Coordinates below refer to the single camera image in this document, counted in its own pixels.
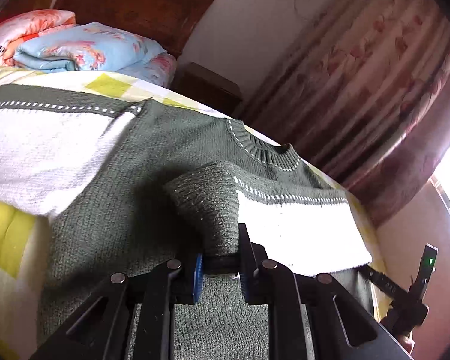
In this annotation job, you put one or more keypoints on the blue floral folded quilt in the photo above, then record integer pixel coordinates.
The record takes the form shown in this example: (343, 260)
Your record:
(89, 47)

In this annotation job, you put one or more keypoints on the green white knit sweater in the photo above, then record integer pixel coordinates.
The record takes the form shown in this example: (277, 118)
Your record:
(99, 170)

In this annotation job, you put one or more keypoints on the pink floral folded quilt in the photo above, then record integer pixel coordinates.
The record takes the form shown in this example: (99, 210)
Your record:
(29, 25)

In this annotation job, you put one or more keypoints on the pink floral curtain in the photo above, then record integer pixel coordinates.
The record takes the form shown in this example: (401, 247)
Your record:
(363, 94)

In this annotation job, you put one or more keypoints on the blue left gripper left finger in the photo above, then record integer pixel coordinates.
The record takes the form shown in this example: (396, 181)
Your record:
(198, 277)

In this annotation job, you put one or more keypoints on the person's right hand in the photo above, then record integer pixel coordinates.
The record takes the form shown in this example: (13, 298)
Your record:
(406, 342)

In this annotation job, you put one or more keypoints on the large wooden headboard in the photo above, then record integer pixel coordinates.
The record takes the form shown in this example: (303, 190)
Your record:
(169, 22)

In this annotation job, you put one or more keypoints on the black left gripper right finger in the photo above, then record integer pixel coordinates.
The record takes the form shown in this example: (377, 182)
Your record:
(253, 279)

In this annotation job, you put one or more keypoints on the dark wooden nightstand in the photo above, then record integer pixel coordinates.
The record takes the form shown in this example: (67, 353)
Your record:
(199, 83)

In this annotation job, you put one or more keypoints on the yellow checkered bed sheet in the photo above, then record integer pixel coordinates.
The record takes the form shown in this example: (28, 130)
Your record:
(308, 234)

